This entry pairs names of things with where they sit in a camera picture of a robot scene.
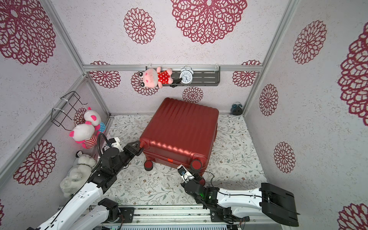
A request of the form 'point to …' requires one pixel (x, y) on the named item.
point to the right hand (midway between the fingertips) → (184, 169)
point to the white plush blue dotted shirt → (93, 118)
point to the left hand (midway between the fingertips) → (140, 144)
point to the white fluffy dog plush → (77, 173)
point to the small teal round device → (236, 109)
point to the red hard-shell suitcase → (181, 134)
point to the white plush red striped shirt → (83, 133)
